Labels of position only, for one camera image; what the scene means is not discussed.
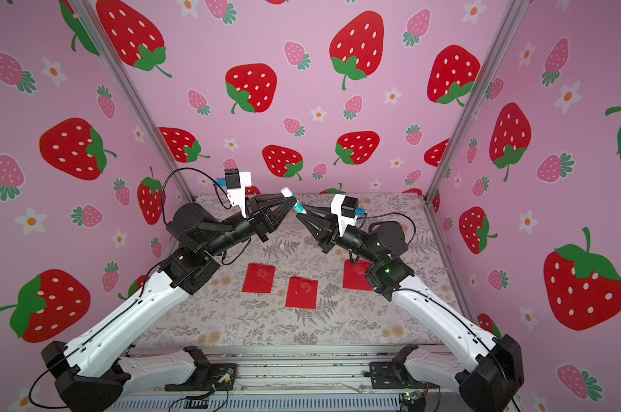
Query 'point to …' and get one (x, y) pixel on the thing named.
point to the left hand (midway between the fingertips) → (294, 200)
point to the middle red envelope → (302, 293)
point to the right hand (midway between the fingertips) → (308, 208)
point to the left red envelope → (259, 278)
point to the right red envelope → (354, 276)
